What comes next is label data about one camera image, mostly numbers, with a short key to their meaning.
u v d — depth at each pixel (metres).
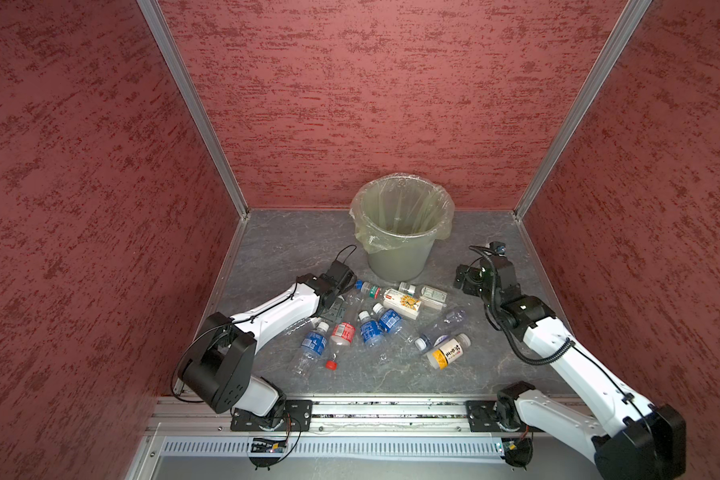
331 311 0.79
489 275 0.58
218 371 0.43
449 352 0.80
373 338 0.83
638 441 0.37
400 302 0.89
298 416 0.74
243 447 0.71
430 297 0.91
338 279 0.69
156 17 0.71
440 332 0.89
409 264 0.97
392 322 0.85
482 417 0.73
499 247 0.69
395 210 1.01
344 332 0.83
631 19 0.72
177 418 0.76
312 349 0.81
